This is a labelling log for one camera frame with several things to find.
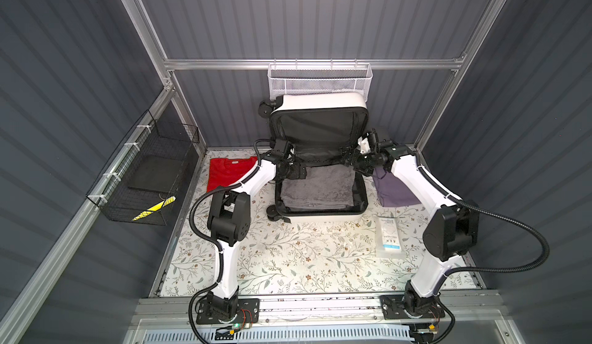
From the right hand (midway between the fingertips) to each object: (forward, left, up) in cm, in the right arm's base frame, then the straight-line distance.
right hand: (347, 164), depth 88 cm
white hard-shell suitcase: (+12, +20, +14) cm, 27 cm away
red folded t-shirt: (+12, +57, -19) cm, 61 cm away
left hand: (+4, +20, -10) cm, 23 cm away
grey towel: (-1, +7, -13) cm, 15 cm away
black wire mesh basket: (-16, +68, +10) cm, 71 cm away
